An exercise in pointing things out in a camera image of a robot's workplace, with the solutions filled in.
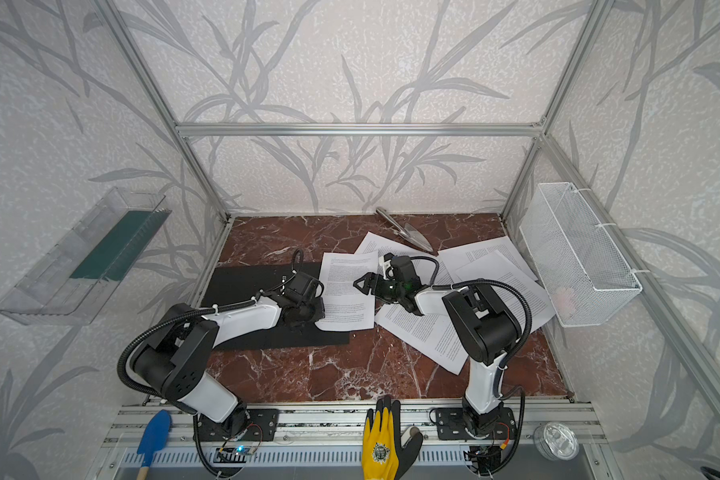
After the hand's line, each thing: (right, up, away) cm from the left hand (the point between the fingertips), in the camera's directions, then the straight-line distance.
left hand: (327, 304), depth 94 cm
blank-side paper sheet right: (+57, +11, +12) cm, 59 cm away
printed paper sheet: (+6, -1, +1) cm, 6 cm away
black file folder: (-34, +6, +8) cm, 35 cm away
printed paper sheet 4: (+44, +13, +16) cm, 49 cm away
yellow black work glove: (+18, -30, -26) cm, 43 cm away
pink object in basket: (+61, +6, -22) cm, 65 cm away
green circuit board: (-20, -32, -21) cm, 43 cm away
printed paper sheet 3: (+32, -8, -5) cm, 34 cm away
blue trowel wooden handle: (-39, -29, -21) cm, 53 cm away
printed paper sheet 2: (+15, +19, +18) cm, 30 cm away
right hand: (+11, +8, 0) cm, 13 cm away
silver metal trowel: (+27, +24, +22) cm, 43 cm away
